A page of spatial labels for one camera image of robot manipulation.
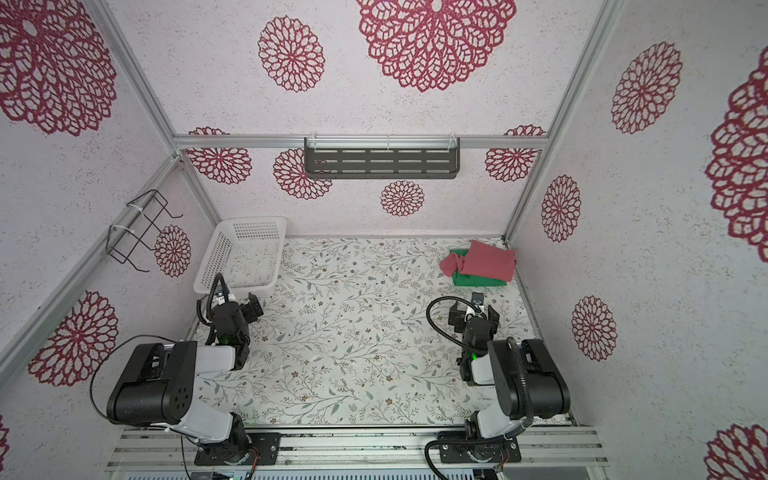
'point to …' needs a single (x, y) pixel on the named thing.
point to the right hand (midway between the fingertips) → (477, 301)
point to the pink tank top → (482, 260)
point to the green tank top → (465, 280)
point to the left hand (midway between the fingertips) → (236, 305)
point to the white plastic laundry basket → (247, 252)
